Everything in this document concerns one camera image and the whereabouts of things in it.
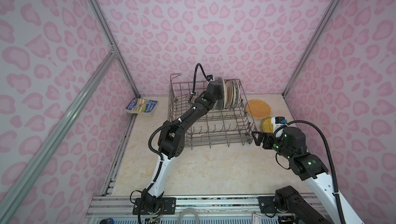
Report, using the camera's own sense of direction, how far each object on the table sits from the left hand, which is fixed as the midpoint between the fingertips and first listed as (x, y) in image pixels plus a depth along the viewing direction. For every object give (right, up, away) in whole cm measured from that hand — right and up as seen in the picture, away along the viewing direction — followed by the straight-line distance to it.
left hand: (220, 86), depth 94 cm
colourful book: (-55, -12, +16) cm, 58 cm away
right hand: (+16, -25, -22) cm, 37 cm away
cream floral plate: (+8, 0, +1) cm, 8 cm away
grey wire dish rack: (-1, -26, -1) cm, 26 cm away
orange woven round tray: (+30, -14, +16) cm, 37 cm away
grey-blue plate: (+1, +3, +2) cm, 4 cm away
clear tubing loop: (-18, -62, -20) cm, 68 cm away
